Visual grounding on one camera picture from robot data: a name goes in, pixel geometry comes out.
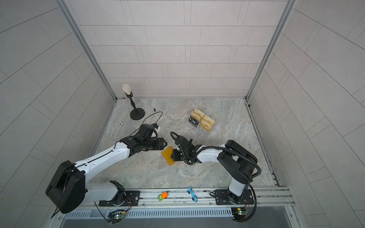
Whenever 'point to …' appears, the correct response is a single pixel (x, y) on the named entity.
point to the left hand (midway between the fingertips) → (167, 143)
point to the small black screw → (154, 109)
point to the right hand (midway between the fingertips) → (171, 158)
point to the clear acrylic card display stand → (199, 131)
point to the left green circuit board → (115, 217)
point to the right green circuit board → (239, 213)
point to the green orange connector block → (163, 195)
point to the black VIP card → (193, 121)
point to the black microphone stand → (136, 113)
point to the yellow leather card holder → (167, 154)
